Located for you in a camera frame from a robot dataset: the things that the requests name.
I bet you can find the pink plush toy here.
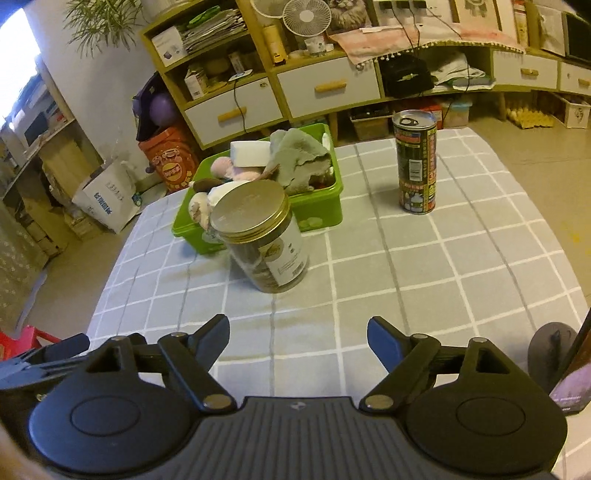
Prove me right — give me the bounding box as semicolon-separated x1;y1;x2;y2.
211;156;263;181

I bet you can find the white sponge block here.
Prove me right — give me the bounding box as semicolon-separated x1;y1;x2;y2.
229;140;270;168

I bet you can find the grey fluffy towel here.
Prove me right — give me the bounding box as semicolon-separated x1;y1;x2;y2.
263;128;335;196

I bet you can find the plush doll blue dress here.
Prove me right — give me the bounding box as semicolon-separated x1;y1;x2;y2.
187;192;212;231

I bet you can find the white cloth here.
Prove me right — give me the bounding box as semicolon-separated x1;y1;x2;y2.
207;180;249;208

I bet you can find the grey checked tablecloth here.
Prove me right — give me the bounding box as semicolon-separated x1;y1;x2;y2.
85;126;591;480

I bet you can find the jar with gold lid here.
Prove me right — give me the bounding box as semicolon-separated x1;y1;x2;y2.
211;180;308;293

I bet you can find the smartphone on stand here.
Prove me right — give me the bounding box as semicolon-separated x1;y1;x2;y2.
527;313;590;416

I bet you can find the green plastic bin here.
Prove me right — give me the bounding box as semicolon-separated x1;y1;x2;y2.
171;149;344;255

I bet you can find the white paper bag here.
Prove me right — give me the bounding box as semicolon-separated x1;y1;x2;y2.
72;161;142;234

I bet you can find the orange snack bag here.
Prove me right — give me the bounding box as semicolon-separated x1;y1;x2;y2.
138;125;200;193

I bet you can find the tall printed can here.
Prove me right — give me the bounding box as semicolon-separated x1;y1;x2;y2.
393;110;437;214

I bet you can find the purple ball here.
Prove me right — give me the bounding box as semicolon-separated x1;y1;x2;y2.
149;92;179;128

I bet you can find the black box on shelf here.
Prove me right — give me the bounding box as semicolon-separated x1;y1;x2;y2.
379;54;434;99

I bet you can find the wooden shelf cabinet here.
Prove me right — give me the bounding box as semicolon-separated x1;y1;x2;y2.
141;1;590;149

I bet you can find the pink cloth on cabinet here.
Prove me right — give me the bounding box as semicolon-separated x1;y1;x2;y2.
329;22;525;65

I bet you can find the potted spider plant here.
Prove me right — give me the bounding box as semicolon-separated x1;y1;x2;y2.
62;0;187;59

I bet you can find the framed cat picture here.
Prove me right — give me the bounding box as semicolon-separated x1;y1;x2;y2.
327;0;370;32

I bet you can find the small white desk fan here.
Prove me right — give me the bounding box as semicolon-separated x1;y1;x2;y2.
283;0;332;56

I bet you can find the microwave oven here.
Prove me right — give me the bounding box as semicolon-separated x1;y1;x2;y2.
563;12;591;63

